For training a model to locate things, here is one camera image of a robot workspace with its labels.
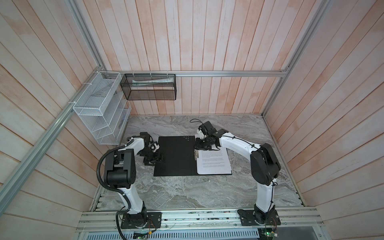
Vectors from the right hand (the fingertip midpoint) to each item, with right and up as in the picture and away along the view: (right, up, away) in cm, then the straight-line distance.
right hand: (194, 146), depth 92 cm
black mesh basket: (-32, +41, +12) cm, 53 cm away
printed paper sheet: (+13, -10, +3) cm, 17 cm away
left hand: (-22, -11, -1) cm, 25 cm away
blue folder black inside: (-9, -6, -1) cm, 11 cm away
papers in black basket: (-36, +40, -2) cm, 54 cm away
